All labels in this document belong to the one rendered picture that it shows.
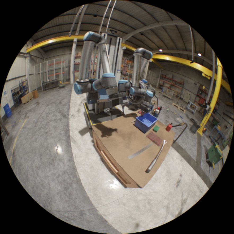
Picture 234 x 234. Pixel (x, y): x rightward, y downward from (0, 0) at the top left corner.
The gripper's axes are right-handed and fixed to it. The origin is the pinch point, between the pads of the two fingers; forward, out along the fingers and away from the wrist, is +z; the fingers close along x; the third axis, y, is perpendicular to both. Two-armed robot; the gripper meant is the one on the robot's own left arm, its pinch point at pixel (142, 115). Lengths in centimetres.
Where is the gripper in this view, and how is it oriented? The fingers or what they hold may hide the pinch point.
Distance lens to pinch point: 98.0
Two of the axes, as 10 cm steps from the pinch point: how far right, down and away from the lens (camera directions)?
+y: 7.8, -2.7, 5.6
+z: -1.2, 8.1, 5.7
